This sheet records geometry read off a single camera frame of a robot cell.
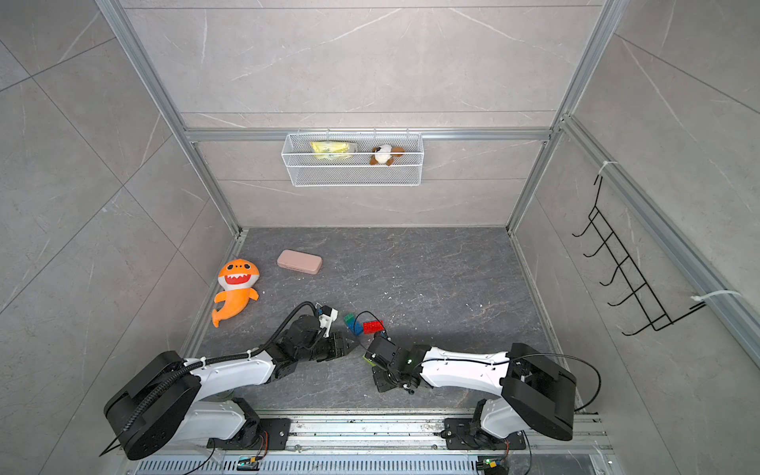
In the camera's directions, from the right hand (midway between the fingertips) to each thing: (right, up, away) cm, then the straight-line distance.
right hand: (382, 378), depth 82 cm
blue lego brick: (-8, +12, +9) cm, 17 cm away
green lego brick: (-10, +15, +10) cm, 21 cm away
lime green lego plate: (-4, +4, +3) cm, 6 cm away
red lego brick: (-3, +12, +8) cm, 15 cm away
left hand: (-7, +10, +2) cm, 12 cm away
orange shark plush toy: (-48, +27, +13) cm, 57 cm away
